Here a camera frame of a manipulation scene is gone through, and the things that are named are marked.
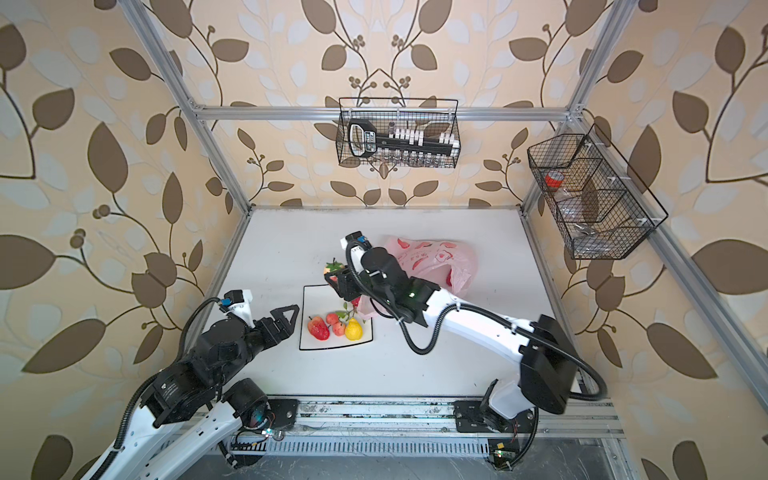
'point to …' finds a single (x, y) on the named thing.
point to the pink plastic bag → (450, 265)
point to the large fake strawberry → (318, 328)
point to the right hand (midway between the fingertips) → (334, 274)
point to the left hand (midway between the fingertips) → (291, 313)
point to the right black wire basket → (593, 201)
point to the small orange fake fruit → (339, 328)
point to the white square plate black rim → (321, 300)
